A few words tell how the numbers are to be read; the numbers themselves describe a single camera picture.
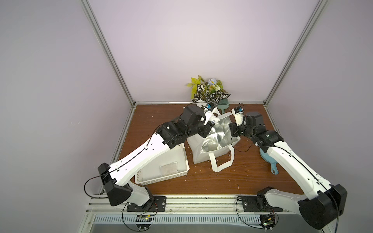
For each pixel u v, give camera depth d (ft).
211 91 3.03
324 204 1.20
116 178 1.28
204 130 1.90
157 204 2.39
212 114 1.86
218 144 3.06
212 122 2.07
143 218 2.35
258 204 2.16
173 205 2.45
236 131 2.12
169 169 2.69
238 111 2.19
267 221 2.30
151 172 2.97
